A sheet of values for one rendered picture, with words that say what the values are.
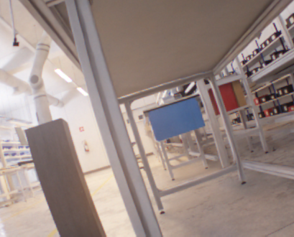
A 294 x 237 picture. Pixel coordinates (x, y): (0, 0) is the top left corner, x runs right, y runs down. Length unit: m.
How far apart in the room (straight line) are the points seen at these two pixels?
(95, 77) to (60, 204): 1.23
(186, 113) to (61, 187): 2.07
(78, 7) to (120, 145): 0.28
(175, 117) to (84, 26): 2.87
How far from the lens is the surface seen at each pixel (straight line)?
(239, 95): 3.61
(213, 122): 3.38
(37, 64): 1.86
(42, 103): 1.81
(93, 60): 0.56
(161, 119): 3.39
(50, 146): 1.69
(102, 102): 0.54
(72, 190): 1.69
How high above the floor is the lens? 0.58
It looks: 5 degrees up
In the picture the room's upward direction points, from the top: 18 degrees counter-clockwise
